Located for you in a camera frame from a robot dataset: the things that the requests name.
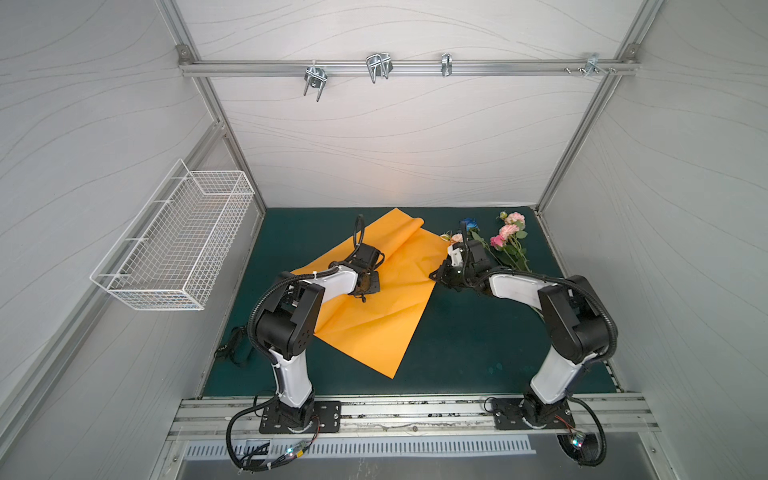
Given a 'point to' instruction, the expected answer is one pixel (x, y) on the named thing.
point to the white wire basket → (172, 252)
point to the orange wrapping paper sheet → (376, 330)
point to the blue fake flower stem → (473, 230)
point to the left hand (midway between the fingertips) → (373, 280)
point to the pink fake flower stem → (509, 239)
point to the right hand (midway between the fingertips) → (433, 268)
